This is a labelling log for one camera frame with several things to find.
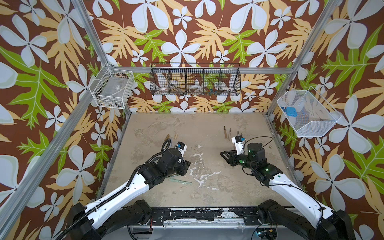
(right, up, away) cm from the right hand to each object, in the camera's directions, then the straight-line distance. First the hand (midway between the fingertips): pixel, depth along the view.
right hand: (221, 153), depth 78 cm
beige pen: (+12, +8, +29) cm, 33 cm away
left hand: (-19, -3, -2) cm, 19 cm away
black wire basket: (-13, +46, +20) cm, 52 cm away
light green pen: (-21, -18, +8) cm, 29 cm away
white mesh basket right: (+49, +21, +3) cm, 54 cm away
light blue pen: (+18, +10, +30) cm, 36 cm away
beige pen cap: (-27, +7, +27) cm, 39 cm away
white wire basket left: (-63, +37, +9) cm, 73 cm away
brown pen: (+9, +8, +30) cm, 32 cm away
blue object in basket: (+41, +23, +7) cm, 48 cm away
